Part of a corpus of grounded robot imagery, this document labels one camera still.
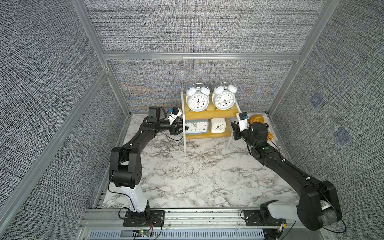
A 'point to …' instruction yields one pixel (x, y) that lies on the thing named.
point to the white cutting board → (266, 120)
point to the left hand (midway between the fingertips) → (187, 123)
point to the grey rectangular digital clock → (196, 127)
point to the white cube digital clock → (218, 125)
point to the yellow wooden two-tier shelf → (210, 113)
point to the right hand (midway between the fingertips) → (234, 118)
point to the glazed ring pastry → (270, 136)
